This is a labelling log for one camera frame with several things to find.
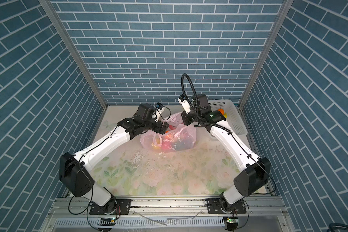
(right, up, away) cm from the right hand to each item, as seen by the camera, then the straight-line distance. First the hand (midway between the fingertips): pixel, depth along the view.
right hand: (182, 111), depth 78 cm
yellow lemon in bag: (-14, -18, +9) cm, 25 cm away
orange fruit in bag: (-8, -15, +13) cm, 21 cm away
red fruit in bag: (-10, -20, +11) cm, 25 cm away
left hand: (-11, -6, +4) cm, 13 cm away
